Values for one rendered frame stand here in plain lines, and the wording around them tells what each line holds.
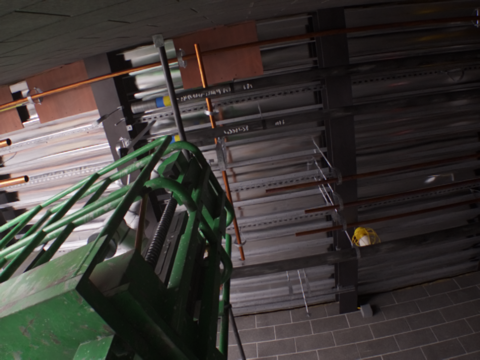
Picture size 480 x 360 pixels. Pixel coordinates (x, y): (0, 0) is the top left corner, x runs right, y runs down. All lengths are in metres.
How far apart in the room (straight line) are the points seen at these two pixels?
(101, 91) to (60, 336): 2.21
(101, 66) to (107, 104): 0.31
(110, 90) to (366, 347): 3.37
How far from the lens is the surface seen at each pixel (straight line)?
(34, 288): 0.90
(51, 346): 0.91
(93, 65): 2.80
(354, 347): 3.66
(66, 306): 0.77
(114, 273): 0.85
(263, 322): 3.94
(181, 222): 1.37
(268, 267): 2.49
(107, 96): 2.79
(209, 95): 2.25
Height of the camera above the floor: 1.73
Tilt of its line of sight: 66 degrees up
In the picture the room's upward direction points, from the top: straight up
